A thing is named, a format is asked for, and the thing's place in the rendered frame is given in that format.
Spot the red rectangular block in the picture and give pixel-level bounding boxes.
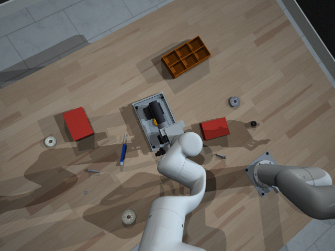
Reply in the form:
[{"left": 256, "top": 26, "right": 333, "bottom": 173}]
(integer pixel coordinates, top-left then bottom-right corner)
[
  {"left": 62, "top": 107, "right": 94, "bottom": 141},
  {"left": 199, "top": 117, "right": 230, "bottom": 140}
]

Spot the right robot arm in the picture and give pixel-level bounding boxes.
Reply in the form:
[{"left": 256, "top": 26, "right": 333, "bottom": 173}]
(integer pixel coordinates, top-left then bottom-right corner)
[{"left": 253, "top": 160, "right": 335, "bottom": 220}]

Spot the brown compartment tray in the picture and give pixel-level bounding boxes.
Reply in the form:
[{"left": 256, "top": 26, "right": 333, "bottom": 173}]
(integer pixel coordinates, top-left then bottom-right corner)
[{"left": 161, "top": 36, "right": 211, "bottom": 79}]

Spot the blue screwdriver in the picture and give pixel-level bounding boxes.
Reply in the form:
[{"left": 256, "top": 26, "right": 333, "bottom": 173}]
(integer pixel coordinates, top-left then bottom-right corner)
[{"left": 119, "top": 140, "right": 127, "bottom": 165}]

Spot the white ring spacer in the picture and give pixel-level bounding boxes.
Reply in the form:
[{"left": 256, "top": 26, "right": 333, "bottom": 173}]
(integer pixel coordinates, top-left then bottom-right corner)
[{"left": 122, "top": 209, "right": 136, "bottom": 224}]

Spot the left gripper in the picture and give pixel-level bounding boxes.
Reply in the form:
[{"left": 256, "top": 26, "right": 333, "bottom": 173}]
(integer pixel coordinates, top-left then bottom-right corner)
[{"left": 155, "top": 142, "right": 170, "bottom": 157}]

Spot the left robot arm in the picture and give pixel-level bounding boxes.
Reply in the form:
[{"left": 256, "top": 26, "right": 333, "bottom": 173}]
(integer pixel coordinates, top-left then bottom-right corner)
[{"left": 138, "top": 120, "right": 206, "bottom": 251}]

